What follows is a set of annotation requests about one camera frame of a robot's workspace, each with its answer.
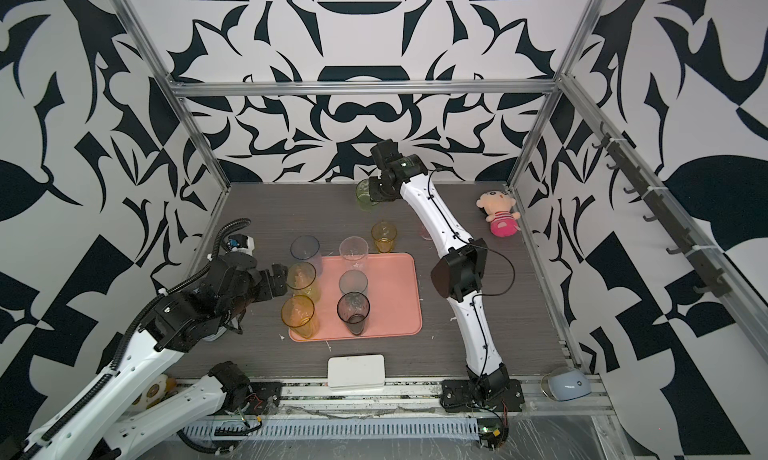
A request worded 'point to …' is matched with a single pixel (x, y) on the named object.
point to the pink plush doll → (498, 205)
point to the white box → (356, 372)
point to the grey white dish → (565, 383)
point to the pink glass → (424, 233)
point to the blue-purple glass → (307, 249)
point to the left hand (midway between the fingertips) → (270, 267)
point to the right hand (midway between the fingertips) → (379, 189)
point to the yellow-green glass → (302, 278)
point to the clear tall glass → (354, 251)
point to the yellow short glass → (383, 234)
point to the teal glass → (353, 281)
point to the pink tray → (395, 295)
